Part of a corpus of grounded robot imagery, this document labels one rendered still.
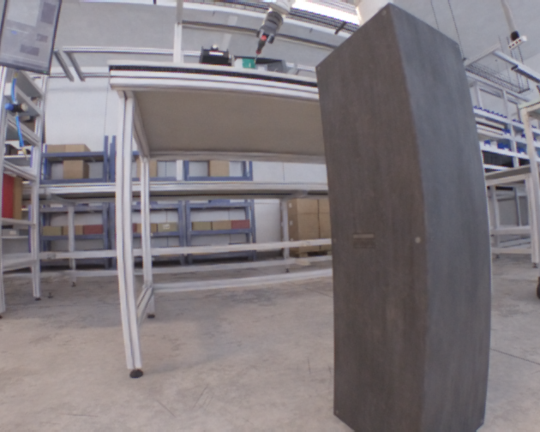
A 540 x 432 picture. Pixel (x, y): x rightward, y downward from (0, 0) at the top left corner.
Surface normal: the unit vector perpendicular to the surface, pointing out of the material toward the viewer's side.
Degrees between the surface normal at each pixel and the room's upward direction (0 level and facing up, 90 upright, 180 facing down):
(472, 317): 90
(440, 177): 90
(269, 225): 90
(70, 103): 90
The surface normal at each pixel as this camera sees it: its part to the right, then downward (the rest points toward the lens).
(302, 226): 0.29, -0.07
